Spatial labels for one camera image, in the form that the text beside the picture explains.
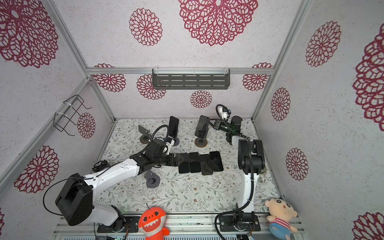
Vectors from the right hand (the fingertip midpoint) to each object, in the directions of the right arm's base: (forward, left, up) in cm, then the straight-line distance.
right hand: (207, 118), depth 94 cm
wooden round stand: (-5, +4, -19) cm, 20 cm away
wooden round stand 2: (-4, +42, -14) cm, 44 cm away
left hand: (-27, +16, -7) cm, 32 cm away
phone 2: (+8, +3, -17) cm, 19 cm away
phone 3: (-17, -6, -23) cm, 30 cm away
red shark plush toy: (-57, +26, -11) cm, 64 cm away
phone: (-4, +22, -3) cm, 22 cm away
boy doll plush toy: (-50, -35, -14) cm, 62 cm away
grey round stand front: (-34, +31, -16) cm, 49 cm away
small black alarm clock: (-29, +62, -10) cm, 69 cm away
